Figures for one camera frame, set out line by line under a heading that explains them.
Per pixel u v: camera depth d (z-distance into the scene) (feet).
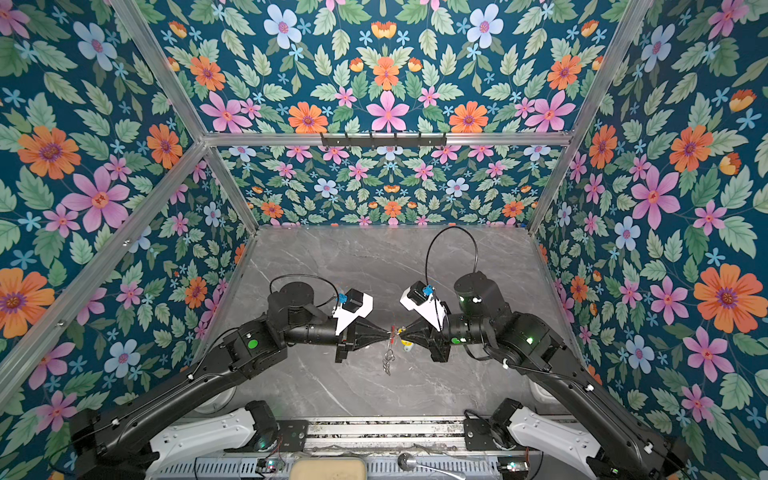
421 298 1.64
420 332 1.75
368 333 1.85
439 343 1.64
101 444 1.26
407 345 2.91
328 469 2.18
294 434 2.42
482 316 1.51
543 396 2.51
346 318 1.68
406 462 2.25
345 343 1.69
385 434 2.46
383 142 3.06
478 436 2.41
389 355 2.96
